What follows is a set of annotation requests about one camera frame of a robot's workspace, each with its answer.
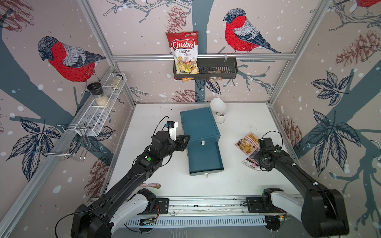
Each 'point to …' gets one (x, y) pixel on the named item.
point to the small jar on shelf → (116, 81)
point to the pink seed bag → (253, 161)
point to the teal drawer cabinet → (200, 124)
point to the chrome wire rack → (67, 141)
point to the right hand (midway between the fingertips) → (258, 157)
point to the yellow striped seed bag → (248, 144)
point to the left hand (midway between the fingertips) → (190, 135)
